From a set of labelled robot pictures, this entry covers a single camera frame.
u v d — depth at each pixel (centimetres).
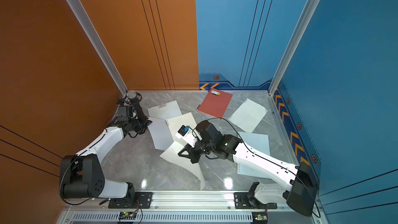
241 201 72
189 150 58
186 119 107
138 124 76
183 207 76
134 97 90
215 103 113
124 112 69
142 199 74
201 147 59
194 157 62
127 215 71
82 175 43
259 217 71
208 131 53
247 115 108
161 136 94
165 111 108
